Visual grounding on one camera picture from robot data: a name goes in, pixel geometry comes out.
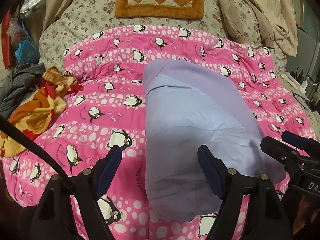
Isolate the orange red patterned cloth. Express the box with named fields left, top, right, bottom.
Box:
left=0, top=65, right=85, bottom=158

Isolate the pink penguin quilt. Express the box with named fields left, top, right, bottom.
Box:
left=2, top=24, right=318, bottom=240

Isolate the person's right hand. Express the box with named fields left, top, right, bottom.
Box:
left=293, top=196, right=319, bottom=235

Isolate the white power strip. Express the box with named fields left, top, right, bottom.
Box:
left=280, top=71, right=309, bottom=95

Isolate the grey striped garment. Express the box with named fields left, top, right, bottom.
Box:
left=1, top=63, right=45, bottom=119

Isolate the blue plastic bag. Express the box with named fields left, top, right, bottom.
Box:
left=15, top=22, right=40, bottom=65

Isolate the beige garment on bed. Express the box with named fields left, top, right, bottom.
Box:
left=218, top=0, right=298, bottom=57

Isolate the black cable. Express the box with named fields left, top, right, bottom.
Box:
left=0, top=114, right=75, bottom=196

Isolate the lavender padded jacket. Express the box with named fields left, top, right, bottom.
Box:
left=143, top=59, right=285, bottom=222

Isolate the floral beige bed sheet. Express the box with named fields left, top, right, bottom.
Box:
left=39, top=0, right=319, bottom=141

